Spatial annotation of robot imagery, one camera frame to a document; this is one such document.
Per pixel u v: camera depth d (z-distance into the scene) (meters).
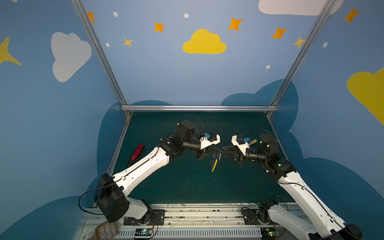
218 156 0.69
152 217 0.73
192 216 0.76
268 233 0.71
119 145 1.06
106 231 0.70
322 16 0.72
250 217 0.75
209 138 0.56
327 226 0.39
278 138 1.13
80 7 0.69
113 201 0.39
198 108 1.15
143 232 0.71
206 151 0.60
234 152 0.62
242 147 0.59
